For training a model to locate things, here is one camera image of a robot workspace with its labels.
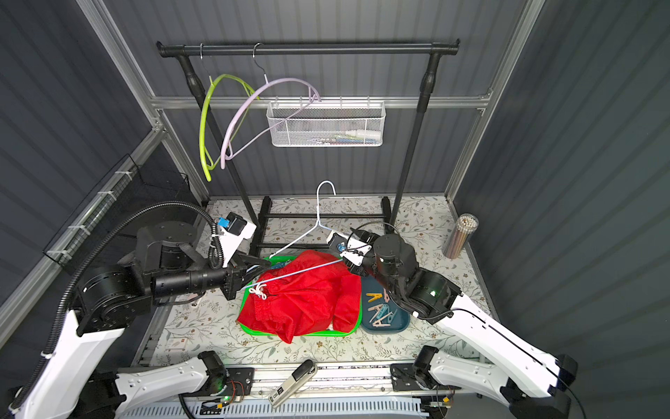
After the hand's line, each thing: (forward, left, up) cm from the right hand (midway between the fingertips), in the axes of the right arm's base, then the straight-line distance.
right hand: (357, 232), depth 63 cm
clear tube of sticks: (+15, -37, -21) cm, 45 cm away
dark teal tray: (-8, -9, -35) cm, 36 cm away
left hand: (-13, +19, +4) cm, 23 cm away
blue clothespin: (-9, -12, -35) cm, 38 cm away
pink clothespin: (-5, -7, -35) cm, 36 cm away
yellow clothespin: (-1, -8, -35) cm, 35 cm away
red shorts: (-9, +14, -18) cm, 25 cm away
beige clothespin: (-11, -8, -34) cm, 37 cm away
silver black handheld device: (-26, +15, -31) cm, 44 cm away
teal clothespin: (-9, -13, -35) cm, 38 cm away
